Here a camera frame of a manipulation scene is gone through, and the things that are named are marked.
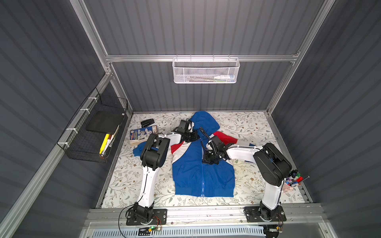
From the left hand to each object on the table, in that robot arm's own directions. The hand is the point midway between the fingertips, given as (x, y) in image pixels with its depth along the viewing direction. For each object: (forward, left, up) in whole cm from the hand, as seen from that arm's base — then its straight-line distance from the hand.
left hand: (202, 137), depth 103 cm
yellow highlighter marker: (-21, +49, +25) cm, 59 cm away
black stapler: (+14, +41, +1) cm, 43 cm away
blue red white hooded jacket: (-28, +6, +1) cm, 29 cm away
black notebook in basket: (-9, +52, +27) cm, 59 cm away
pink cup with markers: (-35, -43, +12) cm, 56 cm away
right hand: (-18, 0, 0) cm, 18 cm away
